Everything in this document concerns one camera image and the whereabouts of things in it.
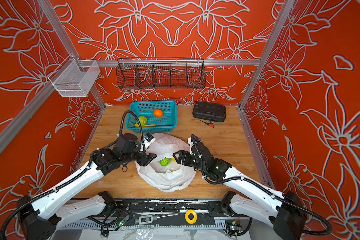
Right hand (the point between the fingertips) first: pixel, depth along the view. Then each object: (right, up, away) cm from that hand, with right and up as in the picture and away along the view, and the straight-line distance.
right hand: (174, 156), depth 74 cm
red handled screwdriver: (+25, +14, +33) cm, 44 cm away
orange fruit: (-13, +23, +35) cm, 45 cm away
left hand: (-11, +4, 0) cm, 12 cm away
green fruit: (-6, -6, +10) cm, 13 cm away
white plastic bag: (-6, -10, +6) cm, 13 cm away
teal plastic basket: (-16, +21, +37) cm, 46 cm away
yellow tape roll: (+10, -28, -4) cm, 30 cm away
